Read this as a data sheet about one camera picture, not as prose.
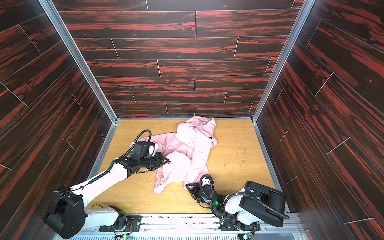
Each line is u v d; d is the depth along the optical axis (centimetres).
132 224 73
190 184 81
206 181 79
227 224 73
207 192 63
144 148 66
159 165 74
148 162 71
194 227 74
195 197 74
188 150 98
